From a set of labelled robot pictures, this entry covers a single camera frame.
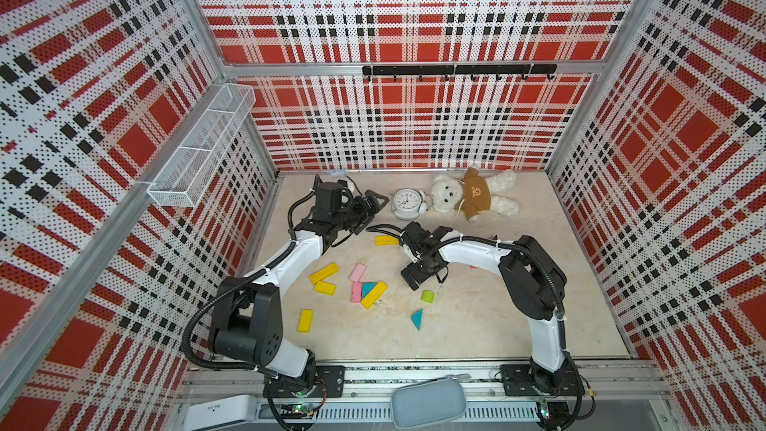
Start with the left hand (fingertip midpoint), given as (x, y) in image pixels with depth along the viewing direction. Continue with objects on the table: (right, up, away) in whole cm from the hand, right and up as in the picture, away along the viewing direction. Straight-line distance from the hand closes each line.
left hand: (386, 206), depth 85 cm
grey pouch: (+11, -46, -17) cm, 50 cm away
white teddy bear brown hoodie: (+31, +4, +19) cm, 36 cm away
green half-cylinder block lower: (+12, -27, +3) cm, 30 cm away
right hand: (+13, -21, +7) cm, 26 cm away
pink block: (-9, -21, +8) cm, 25 cm away
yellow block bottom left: (-23, -33, -1) cm, 40 cm away
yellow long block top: (-1, -12, +13) cm, 18 cm away
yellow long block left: (-20, -21, +8) cm, 30 cm away
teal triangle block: (+9, -32, -1) cm, 33 cm away
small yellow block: (-19, -25, +5) cm, 32 cm away
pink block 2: (-9, -26, +3) cm, 28 cm away
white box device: (-35, -45, -21) cm, 61 cm away
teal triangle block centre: (-6, -25, +3) cm, 26 cm away
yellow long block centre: (-4, -27, +2) cm, 27 cm away
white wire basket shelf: (-62, +11, +6) cm, 63 cm away
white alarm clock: (+7, 0, +21) cm, 23 cm away
